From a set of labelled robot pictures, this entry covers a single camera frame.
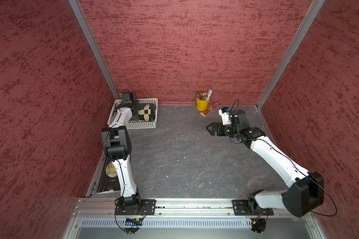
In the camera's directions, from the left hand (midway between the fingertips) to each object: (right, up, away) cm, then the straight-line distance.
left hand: (138, 108), depth 102 cm
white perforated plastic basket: (-2, -12, +1) cm, 12 cm away
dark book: (-10, -42, -21) cm, 48 cm away
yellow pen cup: (+46, +4, +15) cm, 49 cm away
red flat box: (+56, +2, +17) cm, 58 cm away
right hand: (+47, -13, -21) cm, 54 cm away
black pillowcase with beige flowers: (+5, -2, +2) cm, 6 cm away
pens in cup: (+47, +9, +2) cm, 48 cm away
